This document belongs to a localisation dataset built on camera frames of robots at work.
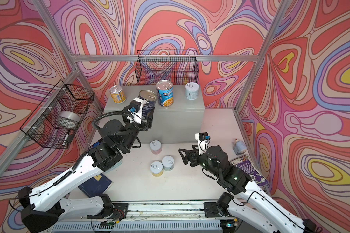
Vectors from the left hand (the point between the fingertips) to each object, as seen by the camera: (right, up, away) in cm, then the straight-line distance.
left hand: (145, 103), depth 59 cm
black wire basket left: (-50, -8, +16) cm, 53 cm away
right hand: (+18, -22, +10) cm, 30 cm away
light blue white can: (+8, -32, +26) cm, 42 cm away
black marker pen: (-43, -16, +14) cm, 48 cm away
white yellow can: (+1, -35, +24) cm, 42 cm away
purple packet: (+55, -33, +30) cm, 71 cm away
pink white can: (-1, -24, +34) cm, 42 cm away
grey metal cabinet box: (+17, -8, +35) cm, 40 cm away
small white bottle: (+52, -23, +30) cm, 65 cm away
